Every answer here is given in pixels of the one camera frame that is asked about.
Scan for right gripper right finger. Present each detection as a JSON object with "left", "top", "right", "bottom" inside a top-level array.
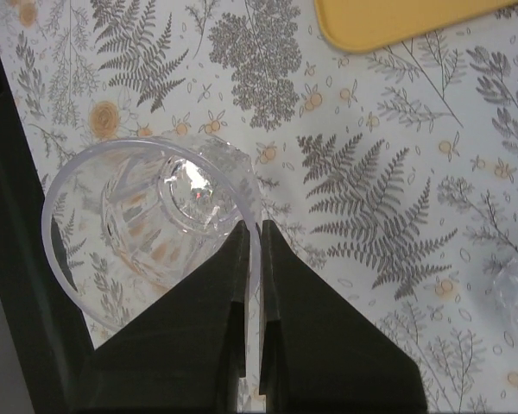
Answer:
[{"left": 259, "top": 220, "right": 427, "bottom": 413}]

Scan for floral patterned table mat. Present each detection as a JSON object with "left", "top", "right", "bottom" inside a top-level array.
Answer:
[{"left": 0, "top": 1, "right": 518, "bottom": 413}]

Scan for yellow plastic tray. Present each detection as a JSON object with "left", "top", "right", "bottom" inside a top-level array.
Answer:
[{"left": 313, "top": 0, "right": 517, "bottom": 53}]

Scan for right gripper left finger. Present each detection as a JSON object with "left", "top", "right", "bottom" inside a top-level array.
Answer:
[{"left": 72, "top": 222, "right": 250, "bottom": 413}]

